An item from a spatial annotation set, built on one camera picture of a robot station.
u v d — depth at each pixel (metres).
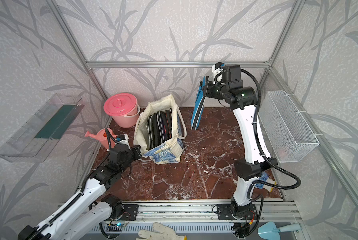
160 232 0.68
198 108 0.69
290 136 0.61
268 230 0.69
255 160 0.44
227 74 0.50
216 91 0.57
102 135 0.91
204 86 0.68
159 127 0.88
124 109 0.96
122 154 0.59
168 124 0.89
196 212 0.75
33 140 0.64
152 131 0.88
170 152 0.82
